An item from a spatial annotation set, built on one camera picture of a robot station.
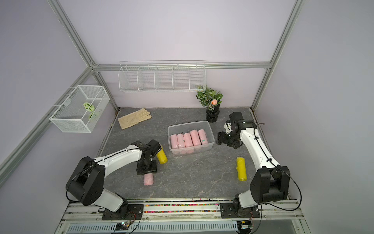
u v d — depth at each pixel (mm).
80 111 819
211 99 915
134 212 735
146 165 724
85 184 436
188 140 966
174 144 956
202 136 994
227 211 735
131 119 1157
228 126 741
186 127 1091
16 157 526
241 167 860
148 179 811
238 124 586
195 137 988
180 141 966
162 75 1004
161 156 890
